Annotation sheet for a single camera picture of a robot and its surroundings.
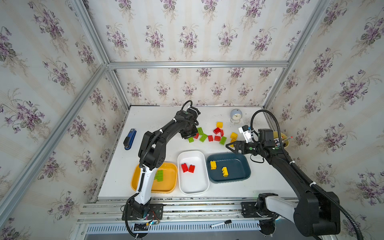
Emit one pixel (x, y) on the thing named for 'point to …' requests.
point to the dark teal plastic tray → (228, 167)
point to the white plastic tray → (198, 182)
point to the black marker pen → (225, 222)
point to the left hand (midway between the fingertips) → (192, 134)
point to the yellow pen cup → (276, 139)
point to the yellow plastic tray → (168, 185)
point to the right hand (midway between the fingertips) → (230, 146)
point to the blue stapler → (129, 140)
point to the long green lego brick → (160, 176)
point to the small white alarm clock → (236, 115)
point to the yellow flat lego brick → (232, 140)
